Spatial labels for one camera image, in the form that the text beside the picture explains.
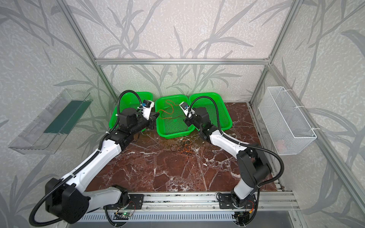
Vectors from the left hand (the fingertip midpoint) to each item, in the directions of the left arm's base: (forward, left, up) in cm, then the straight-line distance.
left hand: (160, 109), depth 76 cm
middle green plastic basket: (+14, -1, -30) cm, 33 cm away
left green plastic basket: (+33, +36, -28) cm, 56 cm away
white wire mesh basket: (-16, -60, +7) cm, 62 cm away
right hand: (+7, -13, -4) cm, 16 cm away
